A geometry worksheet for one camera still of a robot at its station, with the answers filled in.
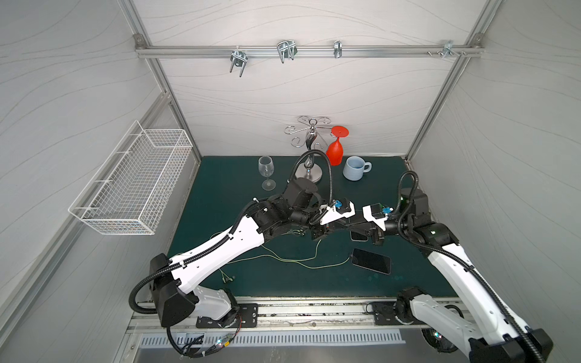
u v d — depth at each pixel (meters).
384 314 0.73
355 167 1.10
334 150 0.97
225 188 1.07
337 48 0.78
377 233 0.59
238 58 0.79
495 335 0.39
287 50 0.77
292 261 0.84
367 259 0.83
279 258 0.83
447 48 0.77
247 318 0.73
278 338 0.70
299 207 0.52
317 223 0.52
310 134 0.93
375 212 0.54
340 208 0.52
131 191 0.69
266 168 0.98
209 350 0.66
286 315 0.75
